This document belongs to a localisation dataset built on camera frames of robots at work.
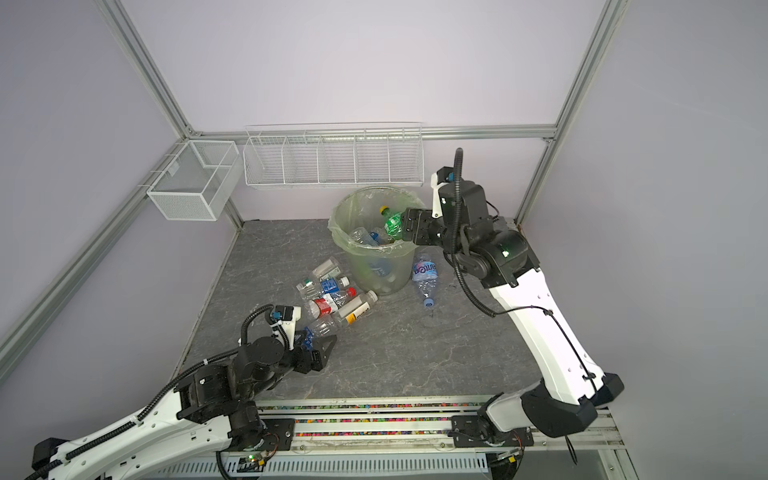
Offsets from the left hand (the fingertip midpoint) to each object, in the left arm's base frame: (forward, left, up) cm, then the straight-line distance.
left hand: (321, 341), depth 71 cm
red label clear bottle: (+17, +3, -13) cm, 22 cm away
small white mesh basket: (+52, +45, +8) cm, 70 cm away
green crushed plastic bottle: (+35, -19, +3) cm, 40 cm away
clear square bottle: (+32, +4, -15) cm, 36 cm away
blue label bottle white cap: (+36, -14, -4) cm, 39 cm away
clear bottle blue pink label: (+27, -29, -13) cm, 42 cm away
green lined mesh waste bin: (+41, -11, -2) cm, 43 cm away
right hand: (+16, -24, +24) cm, 37 cm away
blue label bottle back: (+24, +2, -13) cm, 27 cm away
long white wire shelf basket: (+60, -1, +12) cm, 61 cm away
